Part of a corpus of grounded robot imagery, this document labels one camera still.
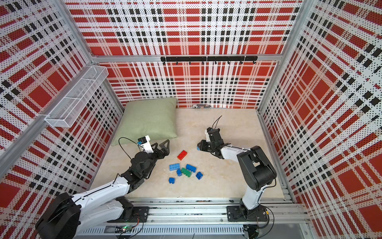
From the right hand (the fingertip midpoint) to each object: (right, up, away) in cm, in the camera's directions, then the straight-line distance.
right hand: (200, 144), depth 94 cm
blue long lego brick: (-5, -14, -5) cm, 16 cm away
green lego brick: (-9, -16, -7) cm, 20 cm away
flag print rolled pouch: (+1, +28, +29) cm, 40 cm away
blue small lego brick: (-1, -16, -11) cm, 20 cm away
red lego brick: (-12, -7, 0) cm, 14 cm away
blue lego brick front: (-17, -19, -11) cm, 28 cm away
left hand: (-19, +3, -12) cm, 23 cm away
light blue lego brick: (-16, -13, -5) cm, 21 cm away
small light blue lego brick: (-2, -3, +1) cm, 4 cm away
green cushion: (-30, +17, +3) cm, 35 cm away
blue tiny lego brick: (-13, -16, -8) cm, 22 cm away
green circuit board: (-36, -37, -25) cm, 57 cm away
